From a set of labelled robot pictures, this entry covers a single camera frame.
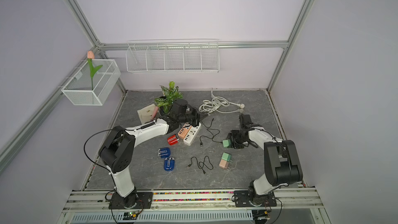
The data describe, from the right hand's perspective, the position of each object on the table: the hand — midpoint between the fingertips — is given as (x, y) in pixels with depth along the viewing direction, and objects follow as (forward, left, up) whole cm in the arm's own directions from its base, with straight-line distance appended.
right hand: (225, 138), depth 91 cm
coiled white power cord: (+25, +1, +2) cm, 25 cm away
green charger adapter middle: (-10, 0, -1) cm, 11 cm away
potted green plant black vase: (+15, +31, +23) cm, 41 cm away
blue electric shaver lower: (-14, +31, 0) cm, 35 cm away
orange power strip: (+5, +25, 0) cm, 26 cm away
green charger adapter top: (-3, 0, +1) cm, 3 cm away
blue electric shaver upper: (-8, +36, -1) cm, 37 cm away
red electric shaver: (0, +31, 0) cm, 31 cm away
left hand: (+8, +9, +16) cm, 20 cm away
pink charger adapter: (-14, +2, -1) cm, 15 cm away
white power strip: (+3, +20, 0) cm, 21 cm away
